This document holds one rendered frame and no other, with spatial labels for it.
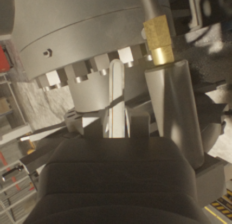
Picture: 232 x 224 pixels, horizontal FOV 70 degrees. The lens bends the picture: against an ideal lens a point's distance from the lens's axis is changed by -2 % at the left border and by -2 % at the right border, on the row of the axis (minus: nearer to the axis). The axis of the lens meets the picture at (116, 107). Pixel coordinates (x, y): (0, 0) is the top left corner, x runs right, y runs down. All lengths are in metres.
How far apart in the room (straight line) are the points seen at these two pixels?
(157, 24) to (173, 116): 0.15
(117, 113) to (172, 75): 0.14
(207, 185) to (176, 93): 0.19
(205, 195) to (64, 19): 0.48
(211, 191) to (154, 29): 0.31
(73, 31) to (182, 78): 0.28
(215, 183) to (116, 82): 0.30
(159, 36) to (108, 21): 0.18
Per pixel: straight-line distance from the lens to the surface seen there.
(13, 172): 0.57
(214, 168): 0.37
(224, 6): 0.80
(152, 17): 0.30
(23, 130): 8.10
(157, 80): 0.29
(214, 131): 0.55
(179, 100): 0.29
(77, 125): 0.58
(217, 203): 1.21
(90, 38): 0.43
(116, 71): 0.16
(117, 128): 0.17
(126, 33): 0.45
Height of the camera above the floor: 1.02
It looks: 34 degrees down
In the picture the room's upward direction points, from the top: 117 degrees counter-clockwise
